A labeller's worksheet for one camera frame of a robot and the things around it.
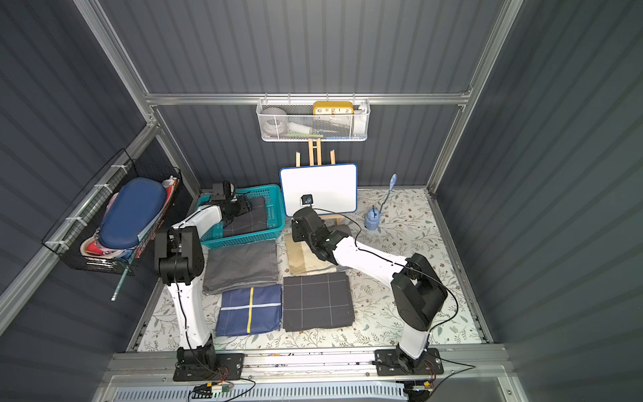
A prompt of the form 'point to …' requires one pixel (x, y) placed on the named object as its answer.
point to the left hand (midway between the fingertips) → (248, 205)
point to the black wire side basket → (75, 239)
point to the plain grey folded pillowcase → (248, 264)
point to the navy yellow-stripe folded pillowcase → (250, 311)
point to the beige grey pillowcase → (302, 260)
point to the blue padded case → (131, 213)
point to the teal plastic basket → (275, 216)
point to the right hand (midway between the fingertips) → (305, 217)
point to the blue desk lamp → (372, 220)
